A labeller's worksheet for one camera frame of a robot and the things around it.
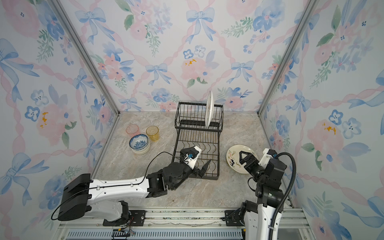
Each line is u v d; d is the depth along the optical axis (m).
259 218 0.48
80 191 0.42
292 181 0.46
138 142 0.95
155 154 0.98
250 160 0.64
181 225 0.73
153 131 1.08
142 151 0.91
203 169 0.61
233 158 0.93
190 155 0.55
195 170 0.60
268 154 0.63
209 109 0.72
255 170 0.62
